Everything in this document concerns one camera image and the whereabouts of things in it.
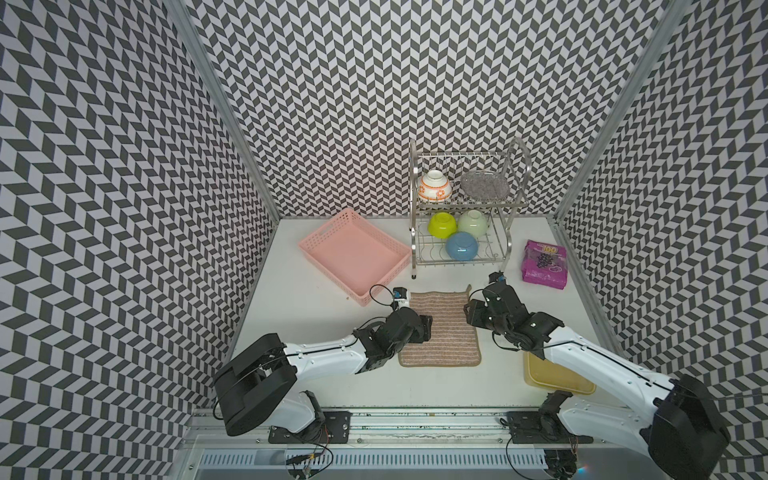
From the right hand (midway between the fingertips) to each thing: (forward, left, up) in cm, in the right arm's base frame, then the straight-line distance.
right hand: (470, 314), depth 83 cm
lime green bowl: (+36, +4, -2) cm, 36 cm away
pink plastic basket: (+24, +36, -4) cm, 44 cm away
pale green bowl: (+35, -6, +1) cm, 36 cm away
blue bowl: (+25, -1, -1) cm, 25 cm away
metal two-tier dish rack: (+24, +2, +20) cm, 31 cm away
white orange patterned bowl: (+27, +10, +23) cm, 37 cm away
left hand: (-1, +14, -2) cm, 14 cm away
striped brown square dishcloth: (-5, +4, -8) cm, 11 cm away
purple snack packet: (+20, -29, -4) cm, 35 cm away
